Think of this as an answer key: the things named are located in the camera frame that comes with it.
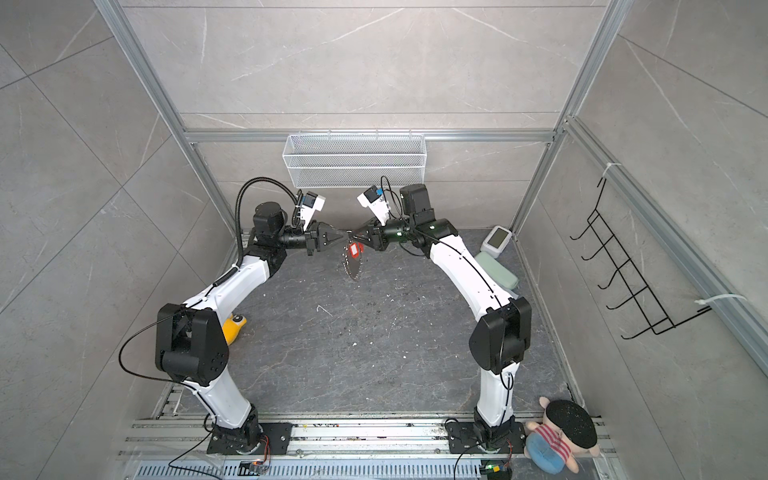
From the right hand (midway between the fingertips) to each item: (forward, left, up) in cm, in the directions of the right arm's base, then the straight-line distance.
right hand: (353, 233), depth 75 cm
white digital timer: (+22, -50, -29) cm, 62 cm away
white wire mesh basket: (+36, +9, -1) cm, 38 cm away
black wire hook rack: (-20, -64, -1) cm, 67 cm away
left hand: (-1, +1, +1) cm, 1 cm away
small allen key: (-3, +15, -32) cm, 35 cm away
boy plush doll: (-41, -50, -25) cm, 69 cm away
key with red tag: (-2, -1, -3) cm, 4 cm away
